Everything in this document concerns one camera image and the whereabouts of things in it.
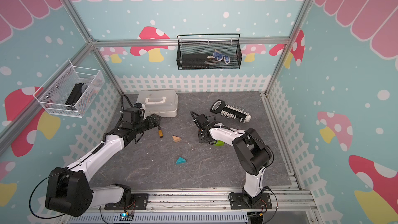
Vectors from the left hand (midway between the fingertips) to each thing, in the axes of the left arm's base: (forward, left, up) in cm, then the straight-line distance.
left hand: (156, 121), depth 86 cm
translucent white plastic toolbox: (+16, +1, -3) cm, 17 cm away
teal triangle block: (-17, -14, -13) cm, 26 cm away
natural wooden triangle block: (-4, -10, -13) cm, 17 cm away
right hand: (-3, -27, -13) cm, 31 cm away
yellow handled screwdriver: (0, 0, -14) cm, 14 cm away
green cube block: (-21, -33, +16) cm, 42 cm away
